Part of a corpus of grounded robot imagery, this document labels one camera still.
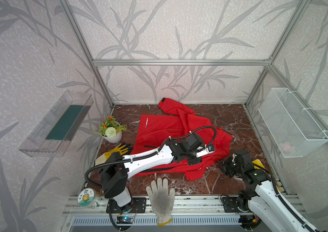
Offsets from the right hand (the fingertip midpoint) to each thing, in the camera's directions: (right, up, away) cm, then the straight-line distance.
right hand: (215, 157), depth 83 cm
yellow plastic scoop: (+27, -5, +4) cm, 28 cm away
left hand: (-9, +5, -6) cm, 12 cm away
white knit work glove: (-30, -21, -7) cm, 37 cm away
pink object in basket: (+33, +8, -9) cm, 35 cm away
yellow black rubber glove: (-58, +2, +9) cm, 58 cm away
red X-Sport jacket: (-24, +20, +22) cm, 38 cm away
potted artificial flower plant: (-61, +15, +2) cm, 63 cm away
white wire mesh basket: (+28, +17, -22) cm, 39 cm away
